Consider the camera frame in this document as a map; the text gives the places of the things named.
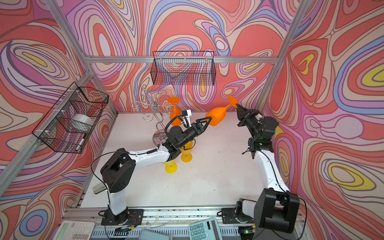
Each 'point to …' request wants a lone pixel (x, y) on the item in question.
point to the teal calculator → (206, 229)
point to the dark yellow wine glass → (186, 156)
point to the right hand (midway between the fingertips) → (236, 105)
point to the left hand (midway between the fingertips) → (212, 120)
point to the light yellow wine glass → (171, 166)
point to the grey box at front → (145, 234)
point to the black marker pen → (80, 142)
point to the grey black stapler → (99, 188)
